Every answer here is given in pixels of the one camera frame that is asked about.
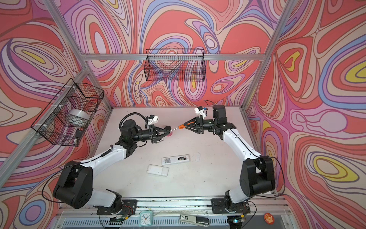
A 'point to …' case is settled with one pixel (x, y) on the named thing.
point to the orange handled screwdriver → (180, 127)
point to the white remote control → (176, 159)
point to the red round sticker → (269, 218)
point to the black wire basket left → (63, 121)
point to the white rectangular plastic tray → (158, 170)
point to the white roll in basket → (79, 113)
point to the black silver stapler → (199, 221)
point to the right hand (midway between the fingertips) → (186, 129)
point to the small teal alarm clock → (146, 218)
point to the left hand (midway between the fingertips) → (168, 134)
